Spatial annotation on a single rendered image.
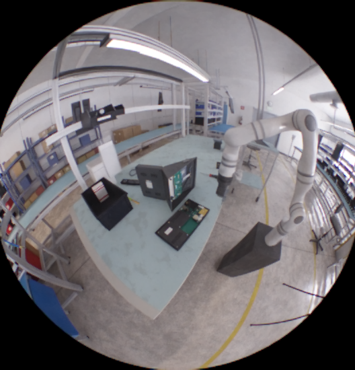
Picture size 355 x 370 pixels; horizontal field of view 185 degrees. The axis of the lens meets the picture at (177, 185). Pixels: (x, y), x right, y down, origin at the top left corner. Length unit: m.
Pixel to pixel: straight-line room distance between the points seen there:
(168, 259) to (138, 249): 0.14
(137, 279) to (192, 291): 1.05
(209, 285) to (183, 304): 0.38
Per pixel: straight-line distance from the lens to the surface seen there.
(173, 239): 0.46
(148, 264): 0.47
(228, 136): 0.41
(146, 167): 0.52
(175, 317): 1.53
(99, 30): 0.65
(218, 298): 1.53
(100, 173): 0.80
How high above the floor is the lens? 1.45
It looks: 39 degrees down
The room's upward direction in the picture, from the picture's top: 3 degrees counter-clockwise
